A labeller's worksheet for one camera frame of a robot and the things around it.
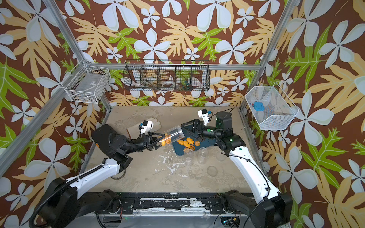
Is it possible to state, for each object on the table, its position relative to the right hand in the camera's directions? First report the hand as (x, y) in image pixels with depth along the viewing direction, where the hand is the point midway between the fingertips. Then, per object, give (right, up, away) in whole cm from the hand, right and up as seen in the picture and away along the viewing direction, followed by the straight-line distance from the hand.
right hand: (184, 130), depth 66 cm
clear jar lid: (+25, -20, +27) cm, 42 cm away
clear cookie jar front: (+3, -18, +23) cm, 29 cm away
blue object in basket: (+46, +13, +20) cm, 52 cm away
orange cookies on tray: (+3, -11, +30) cm, 32 cm away
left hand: (-9, -4, -2) cm, 10 cm away
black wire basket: (-12, +36, +31) cm, 49 cm away
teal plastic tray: (-3, -15, +30) cm, 33 cm away
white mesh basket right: (+52, +12, +18) cm, 56 cm away
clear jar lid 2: (+18, -27, +20) cm, 38 cm away
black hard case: (-58, -7, +32) cm, 67 cm away
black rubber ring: (-39, -30, +17) cm, 52 cm away
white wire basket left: (-59, +27, +19) cm, 67 cm away
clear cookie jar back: (-6, -2, -3) cm, 7 cm away
